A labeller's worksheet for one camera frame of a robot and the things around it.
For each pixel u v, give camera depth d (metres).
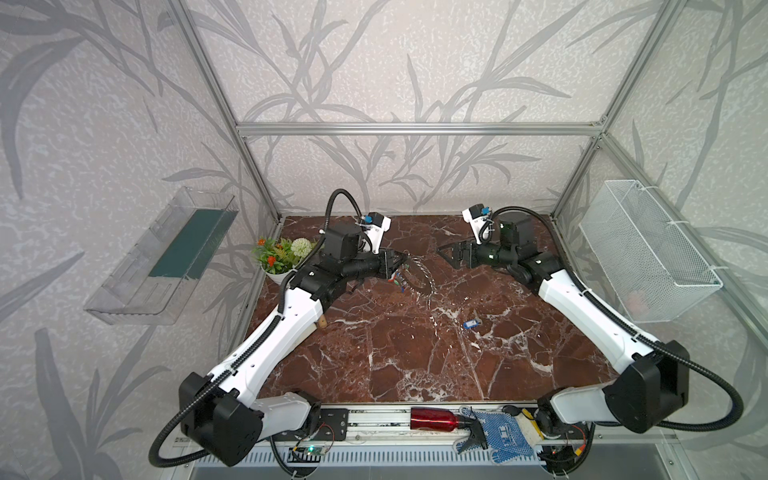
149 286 0.64
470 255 0.67
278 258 0.89
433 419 0.70
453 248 0.68
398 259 0.72
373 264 0.62
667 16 0.71
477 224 0.69
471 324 0.91
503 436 0.72
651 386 0.40
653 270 0.62
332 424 0.73
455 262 0.68
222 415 0.37
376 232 0.65
